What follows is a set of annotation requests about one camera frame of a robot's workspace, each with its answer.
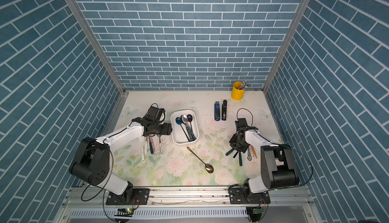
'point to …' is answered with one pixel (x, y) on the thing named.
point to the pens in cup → (243, 85)
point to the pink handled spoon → (151, 140)
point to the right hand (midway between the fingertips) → (233, 146)
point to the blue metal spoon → (179, 122)
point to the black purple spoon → (189, 118)
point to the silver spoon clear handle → (160, 144)
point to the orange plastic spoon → (254, 150)
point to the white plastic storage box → (178, 137)
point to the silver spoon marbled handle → (184, 119)
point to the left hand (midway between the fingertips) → (170, 129)
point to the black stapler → (224, 113)
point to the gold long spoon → (208, 168)
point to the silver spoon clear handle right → (250, 153)
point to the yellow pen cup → (237, 94)
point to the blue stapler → (217, 111)
